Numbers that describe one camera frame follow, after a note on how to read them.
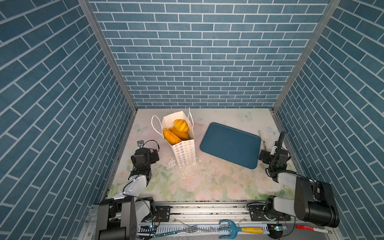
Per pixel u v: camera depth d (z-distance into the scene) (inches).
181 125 32.4
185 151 30.2
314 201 16.9
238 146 39.1
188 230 27.2
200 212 29.7
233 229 26.8
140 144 30.3
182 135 33.2
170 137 30.0
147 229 28.4
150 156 28.0
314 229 27.3
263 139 40.0
